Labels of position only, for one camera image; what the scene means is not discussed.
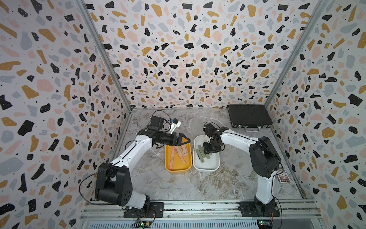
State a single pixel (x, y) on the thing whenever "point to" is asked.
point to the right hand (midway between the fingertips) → (206, 151)
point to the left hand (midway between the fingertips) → (186, 141)
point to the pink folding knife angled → (184, 150)
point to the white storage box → (210, 164)
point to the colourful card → (283, 177)
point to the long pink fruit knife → (172, 158)
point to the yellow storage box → (177, 167)
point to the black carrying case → (251, 117)
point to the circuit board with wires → (144, 224)
